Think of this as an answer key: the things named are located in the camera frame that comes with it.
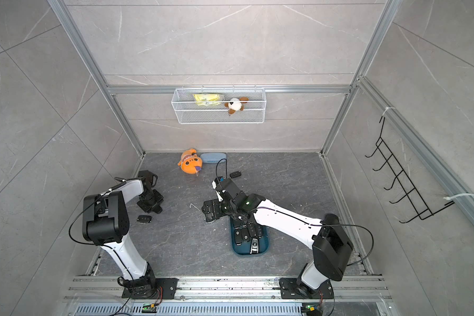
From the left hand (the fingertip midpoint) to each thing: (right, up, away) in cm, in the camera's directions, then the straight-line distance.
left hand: (158, 202), depth 98 cm
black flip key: (+41, -14, -12) cm, 45 cm away
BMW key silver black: (+48, -16, -16) cm, 53 cm away
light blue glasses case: (+25, +24, +17) cm, 38 cm away
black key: (+39, +14, +9) cm, 42 cm away
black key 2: (-3, -7, -7) cm, 10 cm away
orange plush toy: (+15, +20, +6) cm, 26 cm away
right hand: (+31, +1, -20) cm, 37 cm away
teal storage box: (+44, -18, -14) cm, 49 cm away
